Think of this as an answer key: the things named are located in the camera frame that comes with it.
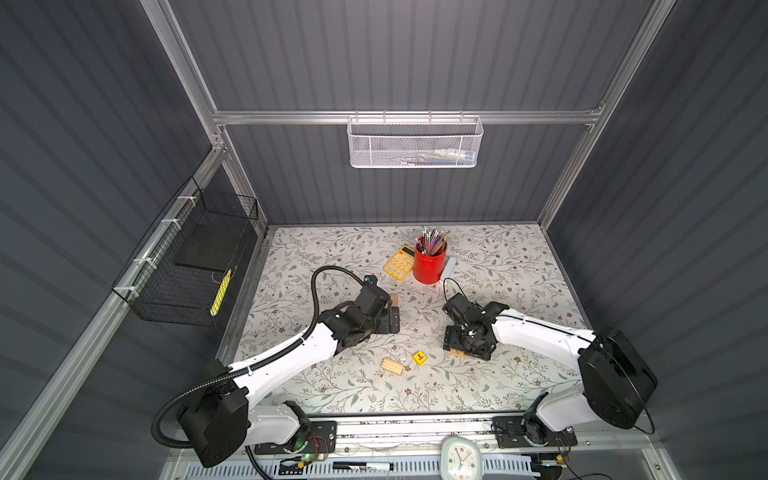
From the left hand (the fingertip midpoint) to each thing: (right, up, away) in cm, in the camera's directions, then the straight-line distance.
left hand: (386, 315), depth 82 cm
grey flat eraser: (+22, +12, +21) cm, 33 cm away
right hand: (+21, -11, +4) cm, 24 cm away
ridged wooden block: (+2, -15, +2) cm, 15 cm away
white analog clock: (+18, -30, -14) cm, 38 cm away
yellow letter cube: (+10, -13, +2) cm, 16 cm away
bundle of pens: (+15, +21, +16) cm, 30 cm away
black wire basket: (-50, +13, -10) cm, 52 cm away
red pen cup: (+15, +12, +19) cm, 27 cm away
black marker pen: (-5, -32, -13) cm, 35 cm away
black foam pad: (-46, +19, -5) cm, 50 cm away
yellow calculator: (+6, +14, +25) cm, 29 cm away
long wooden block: (+3, +2, +17) cm, 17 cm away
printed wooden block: (+20, -11, 0) cm, 22 cm away
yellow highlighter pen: (-39, +8, -13) cm, 42 cm away
